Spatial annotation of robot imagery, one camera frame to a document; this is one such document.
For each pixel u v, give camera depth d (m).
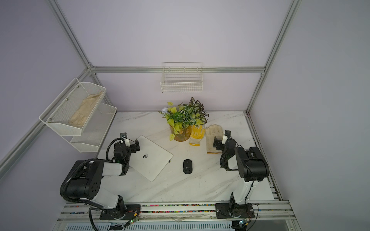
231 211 0.67
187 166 0.88
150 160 0.93
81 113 0.78
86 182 0.45
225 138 0.86
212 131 1.07
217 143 0.89
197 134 1.05
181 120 0.84
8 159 0.51
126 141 0.82
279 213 0.74
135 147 0.88
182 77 0.96
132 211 0.73
